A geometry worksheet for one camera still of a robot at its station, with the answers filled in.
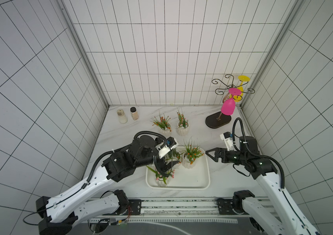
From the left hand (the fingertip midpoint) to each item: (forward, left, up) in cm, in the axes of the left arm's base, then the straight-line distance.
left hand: (168, 153), depth 65 cm
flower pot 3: (+27, +3, -13) cm, 30 cm away
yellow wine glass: (+48, -46, +7) cm, 67 cm away
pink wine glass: (+36, -38, -5) cm, 53 cm away
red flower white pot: (+7, -3, -18) cm, 20 cm away
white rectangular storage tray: (-2, -17, -26) cm, 31 cm away
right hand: (+7, -23, -8) cm, 25 cm away
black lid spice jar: (+41, +26, -20) cm, 52 cm away
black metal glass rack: (+40, -38, -25) cm, 60 cm away
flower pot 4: (+29, -10, -18) cm, 36 cm away
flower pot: (-8, +2, -13) cm, 15 cm away
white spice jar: (+37, +34, -20) cm, 54 cm away
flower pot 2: (+6, -12, -13) cm, 19 cm away
